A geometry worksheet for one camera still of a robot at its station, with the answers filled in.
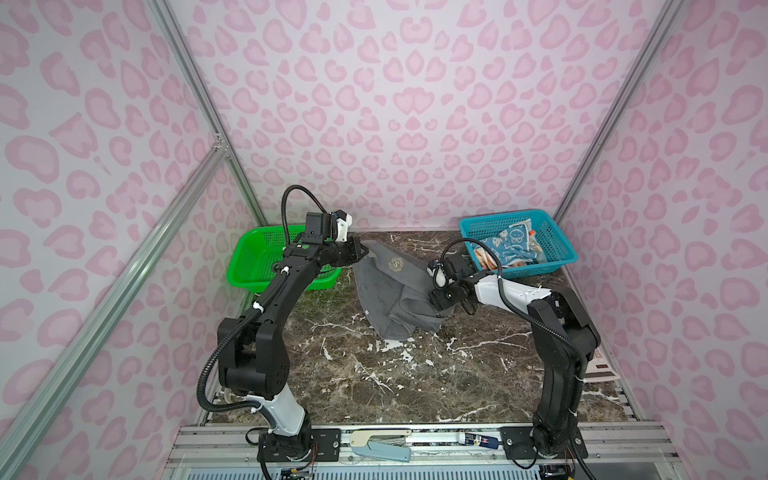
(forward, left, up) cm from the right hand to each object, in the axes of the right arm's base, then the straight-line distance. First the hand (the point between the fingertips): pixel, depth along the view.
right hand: (442, 292), depth 97 cm
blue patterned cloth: (+21, -28, 0) cm, 35 cm away
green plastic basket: (+14, +66, +2) cm, 68 cm away
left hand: (+3, +22, +20) cm, 30 cm away
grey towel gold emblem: (-1, +15, +1) cm, 15 cm away
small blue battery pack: (-41, -7, -1) cm, 42 cm away
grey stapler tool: (-42, +16, -1) cm, 45 cm away
